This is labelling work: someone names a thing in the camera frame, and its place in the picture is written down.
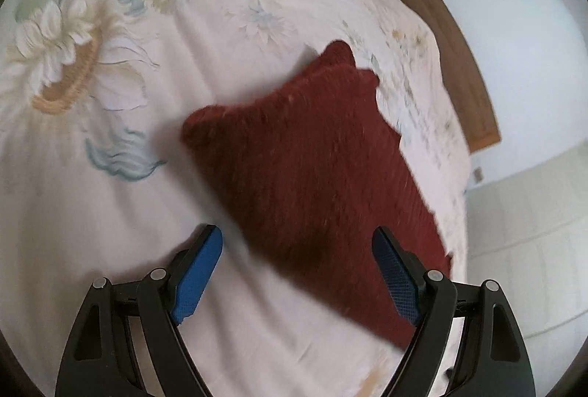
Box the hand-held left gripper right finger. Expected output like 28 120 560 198
371 226 536 397

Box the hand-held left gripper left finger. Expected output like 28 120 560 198
55 224 224 397

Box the dark red knitted sweater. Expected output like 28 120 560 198
181 40 456 352

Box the floral bed blanket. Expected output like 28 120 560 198
0 0 474 397

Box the wooden headboard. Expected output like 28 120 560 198
351 0 501 157

